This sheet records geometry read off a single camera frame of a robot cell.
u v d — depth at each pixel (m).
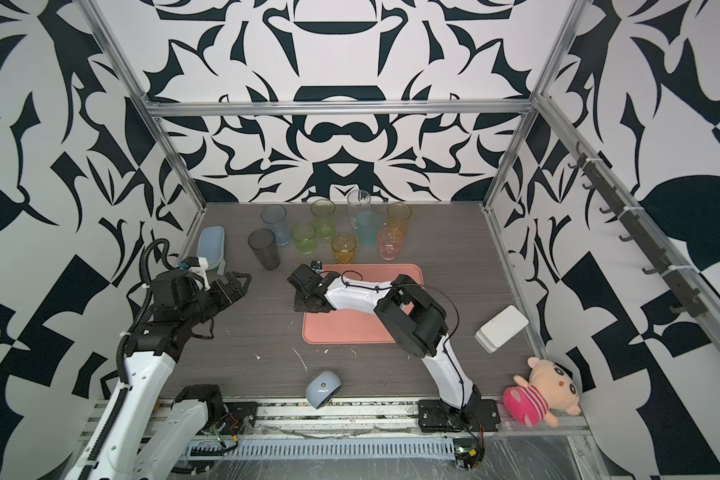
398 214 0.99
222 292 0.67
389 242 1.07
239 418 0.73
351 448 0.71
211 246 1.05
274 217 0.99
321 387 0.70
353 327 0.91
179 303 0.58
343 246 1.04
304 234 1.09
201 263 0.70
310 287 0.73
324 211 1.02
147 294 0.57
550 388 0.73
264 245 0.93
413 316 0.53
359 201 1.14
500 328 0.84
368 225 1.05
